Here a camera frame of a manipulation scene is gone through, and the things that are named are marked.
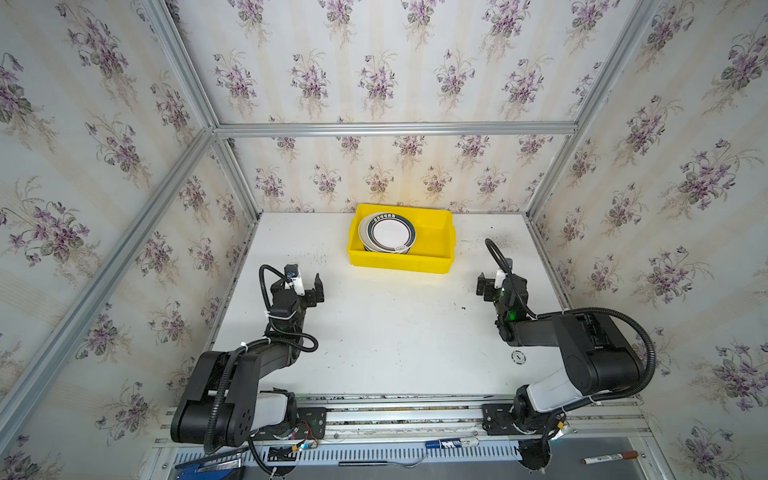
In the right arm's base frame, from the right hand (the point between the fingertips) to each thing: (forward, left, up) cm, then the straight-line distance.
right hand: (497, 276), depth 93 cm
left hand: (-1, +61, +5) cm, 61 cm away
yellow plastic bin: (+15, +18, -4) cm, 24 cm away
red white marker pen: (-46, -13, -9) cm, 49 cm away
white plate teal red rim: (+19, +33, 0) cm, 39 cm away
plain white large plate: (+20, +43, +1) cm, 48 cm away
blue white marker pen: (-43, +21, -6) cm, 48 cm away
